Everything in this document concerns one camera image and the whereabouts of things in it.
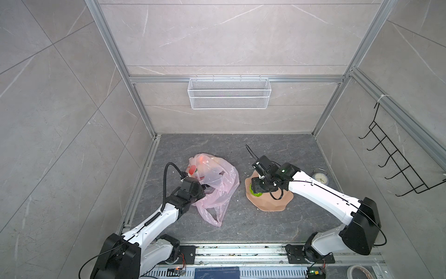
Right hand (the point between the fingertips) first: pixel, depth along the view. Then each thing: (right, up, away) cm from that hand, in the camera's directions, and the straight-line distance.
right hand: (256, 185), depth 81 cm
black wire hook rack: (+53, +6, -20) cm, 57 cm away
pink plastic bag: (-17, +2, +6) cm, 18 cm away
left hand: (-27, -1, +6) cm, 28 cm away
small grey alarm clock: (+39, +2, +14) cm, 42 cm away
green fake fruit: (-3, 0, -9) cm, 10 cm away
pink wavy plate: (+11, -9, +6) cm, 15 cm away
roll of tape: (+35, -34, -13) cm, 50 cm away
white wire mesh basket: (-12, +50, +20) cm, 55 cm away
